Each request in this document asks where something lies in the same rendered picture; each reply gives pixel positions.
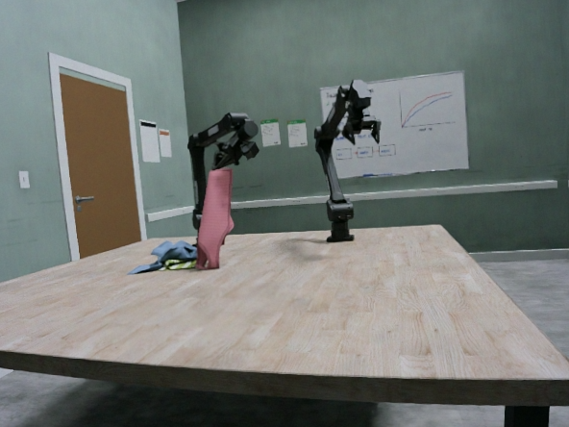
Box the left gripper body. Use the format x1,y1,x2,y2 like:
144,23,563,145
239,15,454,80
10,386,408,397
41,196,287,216
346,115,380,135

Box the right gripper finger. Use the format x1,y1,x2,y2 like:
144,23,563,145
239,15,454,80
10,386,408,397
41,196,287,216
211,152,231,171
216,159,233,169

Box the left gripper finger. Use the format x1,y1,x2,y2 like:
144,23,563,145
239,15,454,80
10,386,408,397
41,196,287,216
342,122,356,145
371,120,382,144

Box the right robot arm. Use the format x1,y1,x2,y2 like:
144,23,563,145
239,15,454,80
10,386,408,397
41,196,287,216
187,113,259,230

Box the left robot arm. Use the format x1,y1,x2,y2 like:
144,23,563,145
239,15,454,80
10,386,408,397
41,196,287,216
313,80,371,242

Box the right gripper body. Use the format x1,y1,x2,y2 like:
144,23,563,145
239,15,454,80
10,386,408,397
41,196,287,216
215,140,239,165

